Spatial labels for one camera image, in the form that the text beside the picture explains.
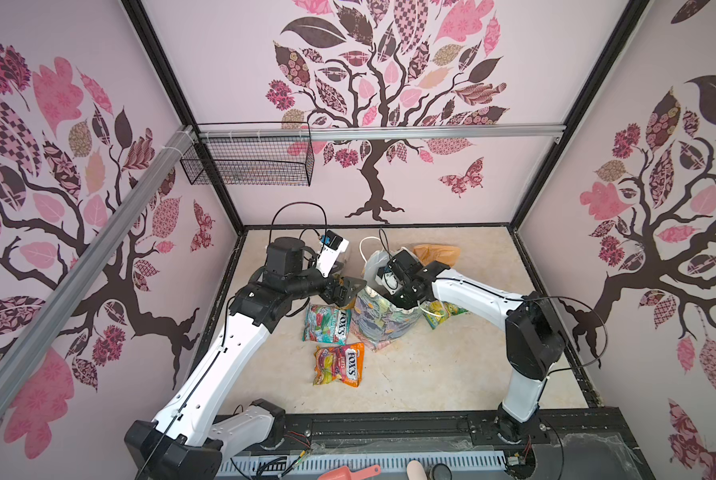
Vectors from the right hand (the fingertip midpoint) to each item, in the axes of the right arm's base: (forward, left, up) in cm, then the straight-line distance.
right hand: (383, 309), depth 87 cm
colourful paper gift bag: (-8, +2, +9) cm, 12 cm away
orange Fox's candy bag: (-14, +12, -5) cm, 19 cm away
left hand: (-3, +8, +20) cm, 22 cm away
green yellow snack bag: (+2, -18, -5) cm, 19 cm away
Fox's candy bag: (-2, +18, -6) cm, 19 cm away
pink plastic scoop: (-39, +11, -7) cm, 41 cm away
